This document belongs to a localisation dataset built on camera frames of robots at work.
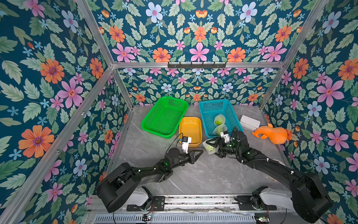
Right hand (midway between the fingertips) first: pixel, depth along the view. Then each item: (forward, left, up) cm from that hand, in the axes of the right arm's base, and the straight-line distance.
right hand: (210, 143), depth 78 cm
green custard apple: (+16, -9, -9) cm, 21 cm away
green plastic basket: (+32, +33, -15) cm, 48 cm away
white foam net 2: (+17, -5, -12) cm, 21 cm away
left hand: (-6, +4, -1) cm, 7 cm away
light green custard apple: (+24, -9, -10) cm, 28 cm away
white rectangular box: (+25, -32, -13) cm, 43 cm away
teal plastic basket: (+40, -3, -14) cm, 43 cm away
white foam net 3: (+1, +1, +1) cm, 2 cm away
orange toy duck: (+13, -46, -11) cm, 49 cm away
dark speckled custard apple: (-5, 0, +1) cm, 5 cm away
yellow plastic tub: (+22, +12, -14) cm, 29 cm away
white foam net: (+27, -10, -7) cm, 30 cm away
